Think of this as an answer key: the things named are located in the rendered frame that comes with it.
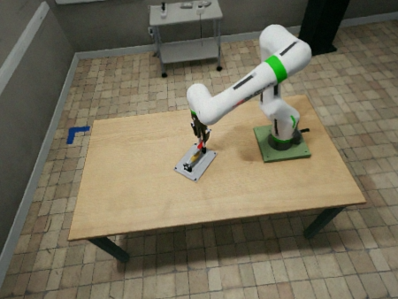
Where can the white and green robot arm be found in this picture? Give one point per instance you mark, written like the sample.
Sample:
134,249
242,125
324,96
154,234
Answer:
292,56

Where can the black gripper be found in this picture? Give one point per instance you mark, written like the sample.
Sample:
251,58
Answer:
198,128

